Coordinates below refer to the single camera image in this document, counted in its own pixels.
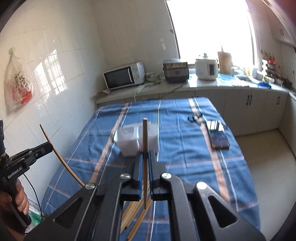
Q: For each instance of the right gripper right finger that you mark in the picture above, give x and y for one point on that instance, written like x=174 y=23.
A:
x=160 y=188

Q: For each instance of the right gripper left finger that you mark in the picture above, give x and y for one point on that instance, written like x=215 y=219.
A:
x=132 y=180

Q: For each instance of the white lower kitchen cabinets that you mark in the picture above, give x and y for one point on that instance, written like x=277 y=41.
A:
x=246 y=110

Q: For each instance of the person's left hand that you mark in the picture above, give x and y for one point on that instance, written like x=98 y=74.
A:
x=21 y=199

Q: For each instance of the blue plaid tablecloth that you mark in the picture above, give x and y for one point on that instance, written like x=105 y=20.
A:
x=184 y=148

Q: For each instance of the white two-compartment utensil holder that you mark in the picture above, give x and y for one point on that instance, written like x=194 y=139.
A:
x=129 y=138

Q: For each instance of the black scissors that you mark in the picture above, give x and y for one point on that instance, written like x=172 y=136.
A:
x=195 y=119

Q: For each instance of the smartphone on table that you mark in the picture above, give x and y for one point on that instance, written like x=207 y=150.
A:
x=217 y=135

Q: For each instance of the white microwave oven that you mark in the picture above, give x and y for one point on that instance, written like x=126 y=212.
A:
x=125 y=76

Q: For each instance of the dark rice cooker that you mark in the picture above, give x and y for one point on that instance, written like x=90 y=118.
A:
x=176 y=70

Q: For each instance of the white rice cooker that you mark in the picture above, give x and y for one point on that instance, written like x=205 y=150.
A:
x=206 y=68

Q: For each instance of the wooden cutting board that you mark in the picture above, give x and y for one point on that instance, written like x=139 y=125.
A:
x=225 y=62

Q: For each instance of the plastic bag on wall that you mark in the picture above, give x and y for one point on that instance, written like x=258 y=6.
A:
x=18 y=87

